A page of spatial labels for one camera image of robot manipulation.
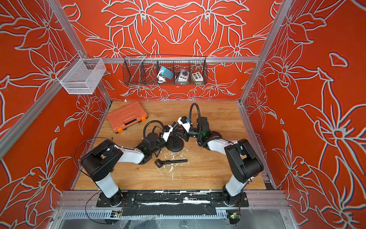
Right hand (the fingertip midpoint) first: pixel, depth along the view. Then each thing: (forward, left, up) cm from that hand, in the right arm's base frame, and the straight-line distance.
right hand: (173, 130), depth 82 cm
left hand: (+1, -2, -5) cm, 6 cm away
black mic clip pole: (-2, -3, +1) cm, 4 cm away
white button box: (+35, -15, +13) cm, 41 cm away
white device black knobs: (+32, -6, +16) cm, 36 cm away
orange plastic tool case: (+17, +39, -11) cm, 44 cm away
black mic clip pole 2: (-14, +8, -15) cm, 22 cm away
